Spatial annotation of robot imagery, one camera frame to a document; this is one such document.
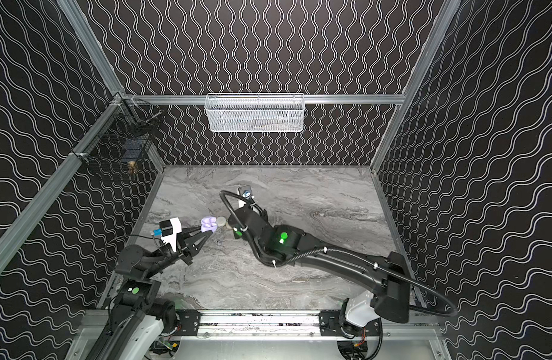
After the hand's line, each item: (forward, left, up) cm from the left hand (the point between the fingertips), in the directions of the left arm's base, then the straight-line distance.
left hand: (211, 231), depth 64 cm
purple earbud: (+11, +7, -27) cm, 30 cm away
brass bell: (+26, +36, +2) cm, 44 cm away
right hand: (+8, -7, -1) cm, 11 cm away
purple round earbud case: (+2, +1, +1) cm, 2 cm away
